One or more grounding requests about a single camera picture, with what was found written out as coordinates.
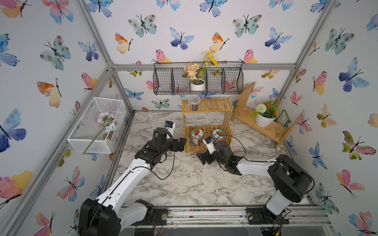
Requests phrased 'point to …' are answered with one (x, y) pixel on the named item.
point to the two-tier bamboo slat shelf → (206, 117)
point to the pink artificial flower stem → (105, 117)
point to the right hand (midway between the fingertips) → (203, 148)
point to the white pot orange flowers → (266, 112)
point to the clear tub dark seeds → (194, 100)
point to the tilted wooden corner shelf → (245, 116)
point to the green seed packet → (283, 119)
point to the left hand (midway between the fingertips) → (179, 136)
